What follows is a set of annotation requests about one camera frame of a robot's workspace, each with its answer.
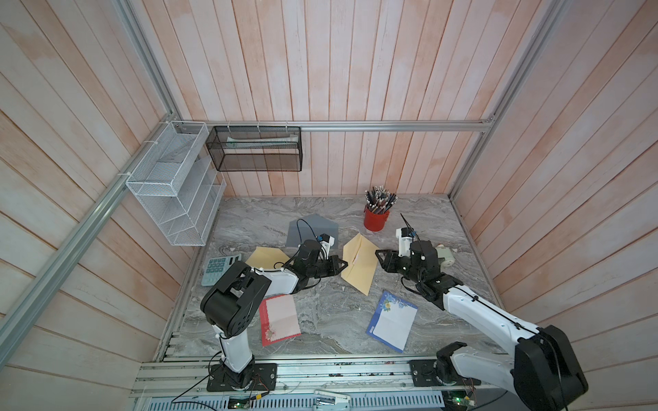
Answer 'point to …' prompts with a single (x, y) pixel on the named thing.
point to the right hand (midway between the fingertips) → (378, 250)
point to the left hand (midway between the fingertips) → (348, 267)
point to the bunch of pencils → (379, 200)
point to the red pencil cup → (374, 222)
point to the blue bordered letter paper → (391, 321)
